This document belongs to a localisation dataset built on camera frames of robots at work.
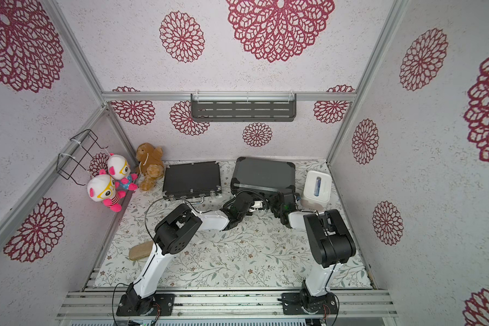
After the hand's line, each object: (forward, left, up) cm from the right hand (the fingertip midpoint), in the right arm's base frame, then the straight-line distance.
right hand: (266, 194), depth 98 cm
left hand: (+2, +8, -3) cm, 9 cm away
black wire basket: (+1, +73, +30) cm, 79 cm away
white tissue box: (+2, -25, 0) cm, 25 cm away
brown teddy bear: (+18, +62, +2) cm, 65 cm away
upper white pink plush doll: (+4, +68, +13) cm, 69 cm away
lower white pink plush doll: (-8, +69, +15) cm, 71 cm away
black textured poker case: (+10, +38, -2) cm, 40 cm away
